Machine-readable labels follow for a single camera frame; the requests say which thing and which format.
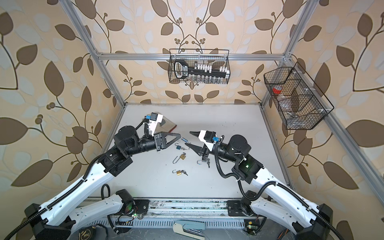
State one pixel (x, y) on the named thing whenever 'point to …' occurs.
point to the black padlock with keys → (204, 160)
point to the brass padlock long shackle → (182, 157)
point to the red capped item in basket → (277, 90)
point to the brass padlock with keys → (178, 172)
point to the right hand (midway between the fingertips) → (190, 137)
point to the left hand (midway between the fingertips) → (180, 137)
